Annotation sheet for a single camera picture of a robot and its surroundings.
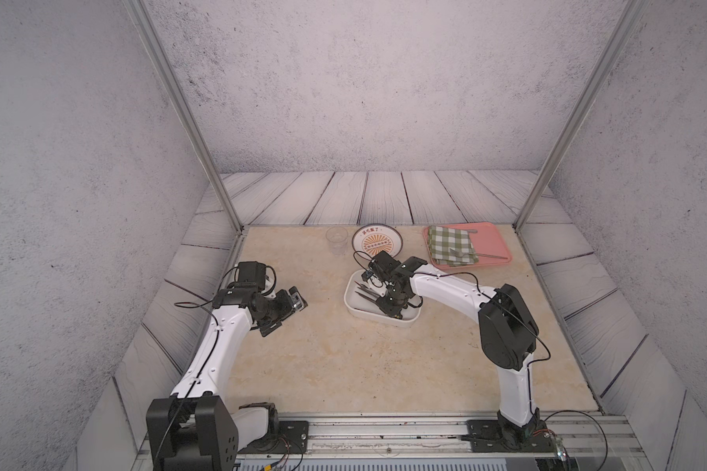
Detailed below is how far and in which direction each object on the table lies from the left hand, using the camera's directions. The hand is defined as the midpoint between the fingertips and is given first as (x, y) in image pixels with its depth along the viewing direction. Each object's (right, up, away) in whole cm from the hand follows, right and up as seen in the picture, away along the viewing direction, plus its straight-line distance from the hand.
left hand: (299, 309), depth 82 cm
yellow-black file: (+19, +1, +17) cm, 25 cm away
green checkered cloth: (+48, +21, +33) cm, 62 cm away
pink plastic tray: (+66, +19, +33) cm, 76 cm away
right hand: (+26, -1, +9) cm, 27 cm away
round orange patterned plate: (+21, +20, +36) cm, 47 cm away
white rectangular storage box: (+19, -2, +10) cm, 22 cm away
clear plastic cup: (+8, +22, +30) cm, 38 cm away
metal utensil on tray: (+60, +15, +29) cm, 68 cm away
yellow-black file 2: (+18, +3, +18) cm, 25 cm away
